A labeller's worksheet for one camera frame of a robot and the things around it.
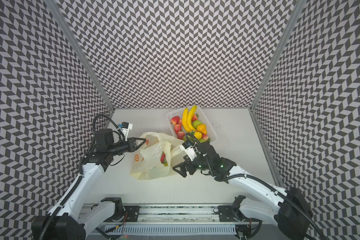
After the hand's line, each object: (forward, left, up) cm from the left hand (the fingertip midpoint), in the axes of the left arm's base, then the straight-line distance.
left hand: (145, 141), depth 76 cm
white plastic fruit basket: (+28, -32, -14) cm, 45 cm away
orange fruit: (+18, -31, -14) cm, 39 cm away
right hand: (-12, -18, -6) cm, 22 cm away
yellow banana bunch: (+26, -21, -13) cm, 36 cm away
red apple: (+27, -13, -15) cm, 33 cm away
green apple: (+24, -27, -15) cm, 39 cm away
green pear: (-11, -11, -3) cm, 16 cm away
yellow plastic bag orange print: (-11, -7, +2) cm, 13 cm away
